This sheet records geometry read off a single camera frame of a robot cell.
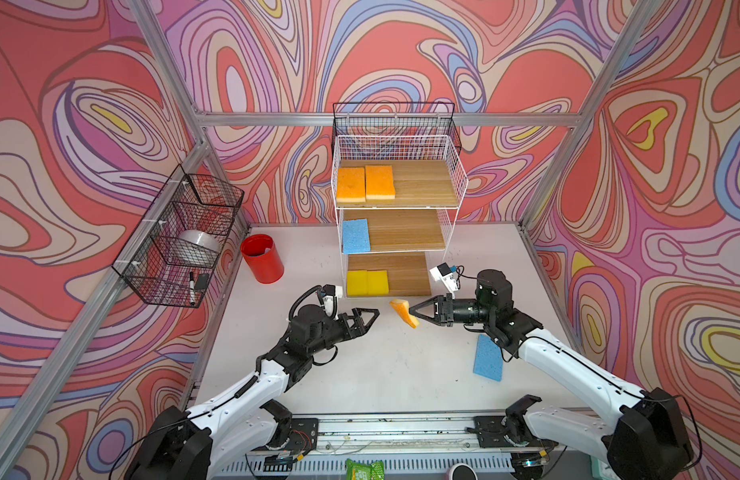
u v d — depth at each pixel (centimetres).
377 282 99
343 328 69
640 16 69
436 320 66
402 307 69
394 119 88
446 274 69
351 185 69
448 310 63
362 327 68
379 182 71
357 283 99
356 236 82
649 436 39
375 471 69
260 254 93
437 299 67
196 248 70
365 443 73
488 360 86
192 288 72
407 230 85
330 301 70
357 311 69
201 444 41
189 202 75
